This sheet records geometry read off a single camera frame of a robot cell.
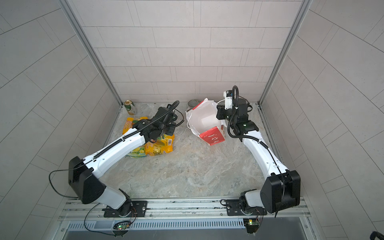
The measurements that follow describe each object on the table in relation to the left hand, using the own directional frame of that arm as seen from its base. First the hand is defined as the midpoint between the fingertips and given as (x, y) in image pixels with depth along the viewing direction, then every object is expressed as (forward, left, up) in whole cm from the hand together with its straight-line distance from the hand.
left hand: (174, 122), depth 80 cm
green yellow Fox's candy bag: (-2, +6, -16) cm, 18 cm away
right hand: (+6, -22, +7) cm, 24 cm away
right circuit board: (-42, -37, -20) cm, 60 cm away
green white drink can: (+21, +35, -12) cm, 43 cm away
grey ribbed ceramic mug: (+25, -8, -13) cm, 29 cm away
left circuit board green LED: (-45, +20, -15) cm, 51 cm away
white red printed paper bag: (+13, -16, -15) cm, 26 cm away
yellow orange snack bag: (+9, +33, -13) cm, 36 cm away
